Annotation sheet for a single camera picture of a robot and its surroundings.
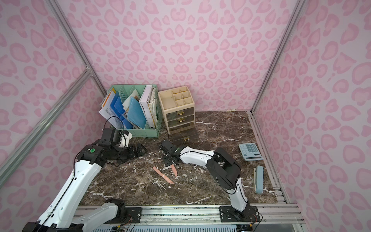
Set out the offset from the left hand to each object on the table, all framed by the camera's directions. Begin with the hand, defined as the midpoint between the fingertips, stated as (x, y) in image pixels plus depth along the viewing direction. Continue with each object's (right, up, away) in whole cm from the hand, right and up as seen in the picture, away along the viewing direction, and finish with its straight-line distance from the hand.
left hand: (141, 151), depth 73 cm
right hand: (+10, -8, +17) cm, 22 cm away
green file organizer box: (-21, +37, +30) cm, 52 cm away
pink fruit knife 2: (+16, -13, +13) cm, 24 cm away
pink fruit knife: (+10, -18, +13) cm, 24 cm away
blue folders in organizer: (-12, +20, +22) cm, 32 cm away
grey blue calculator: (+64, -5, +21) cm, 68 cm away
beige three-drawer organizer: (+18, +24, +16) cm, 34 cm away
